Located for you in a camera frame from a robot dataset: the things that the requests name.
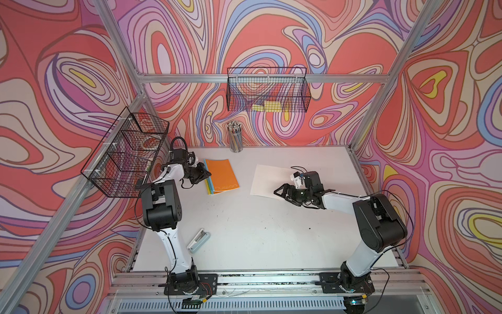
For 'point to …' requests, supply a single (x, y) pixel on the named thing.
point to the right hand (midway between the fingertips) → (280, 199)
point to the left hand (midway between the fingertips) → (211, 173)
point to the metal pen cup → (234, 127)
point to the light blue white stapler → (199, 241)
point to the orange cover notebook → (212, 165)
